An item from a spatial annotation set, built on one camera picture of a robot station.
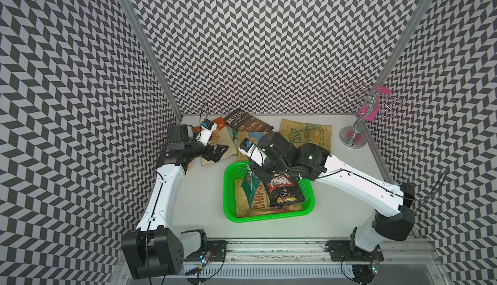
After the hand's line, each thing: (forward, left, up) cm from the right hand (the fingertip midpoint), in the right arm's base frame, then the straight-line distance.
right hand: (257, 167), depth 67 cm
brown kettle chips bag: (+43, +10, -22) cm, 49 cm away
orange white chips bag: (+32, +21, -23) cm, 44 cm away
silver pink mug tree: (+32, -54, -25) cm, 68 cm away
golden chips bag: (-5, -1, -25) cm, 25 cm away
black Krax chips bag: (+1, -12, -23) cm, 26 cm away
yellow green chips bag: (+36, -24, -26) cm, 50 cm away
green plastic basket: (+9, +10, -20) cm, 24 cm away
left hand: (+13, +16, -4) cm, 21 cm away
